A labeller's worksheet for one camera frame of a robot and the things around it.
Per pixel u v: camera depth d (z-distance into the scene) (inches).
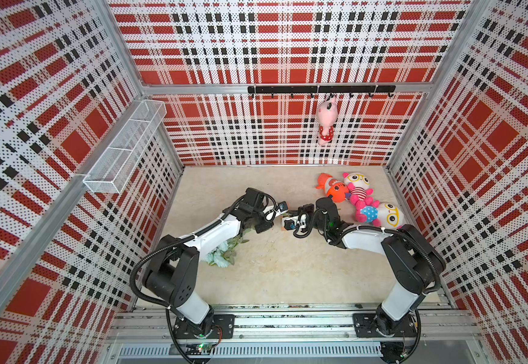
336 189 39.8
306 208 31.6
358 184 41.3
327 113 35.9
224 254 33.6
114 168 37.3
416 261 18.7
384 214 37.3
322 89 35.0
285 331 29.0
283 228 30.4
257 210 28.4
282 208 30.5
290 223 30.2
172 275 17.6
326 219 27.8
